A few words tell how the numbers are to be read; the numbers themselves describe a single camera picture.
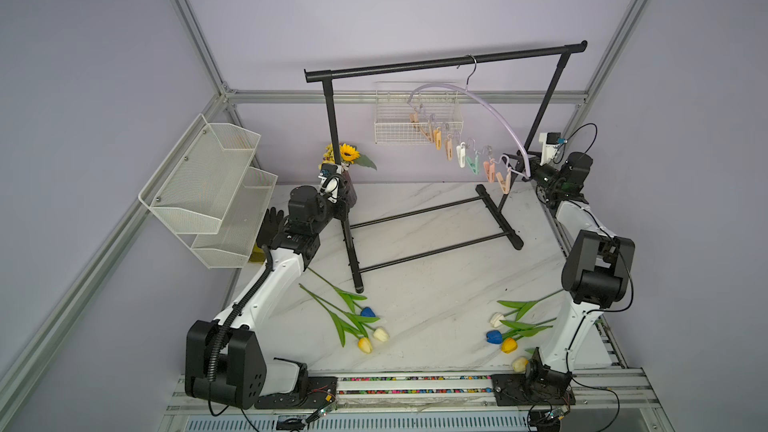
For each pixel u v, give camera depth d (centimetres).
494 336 81
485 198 114
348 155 95
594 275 55
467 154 76
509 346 80
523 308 87
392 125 84
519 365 76
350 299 88
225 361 40
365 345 80
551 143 79
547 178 80
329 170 66
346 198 70
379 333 82
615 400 69
